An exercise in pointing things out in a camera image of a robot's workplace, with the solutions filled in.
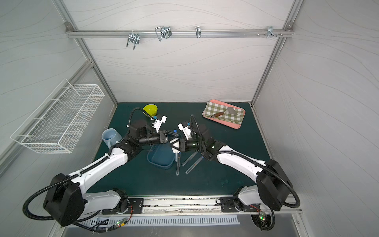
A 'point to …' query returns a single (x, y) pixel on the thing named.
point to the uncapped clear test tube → (178, 166)
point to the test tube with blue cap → (193, 155)
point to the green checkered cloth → (212, 107)
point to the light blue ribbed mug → (110, 136)
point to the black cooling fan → (263, 220)
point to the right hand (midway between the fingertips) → (170, 145)
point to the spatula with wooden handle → (229, 110)
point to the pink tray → (236, 126)
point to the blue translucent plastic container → (161, 155)
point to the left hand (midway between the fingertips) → (177, 136)
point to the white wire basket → (56, 124)
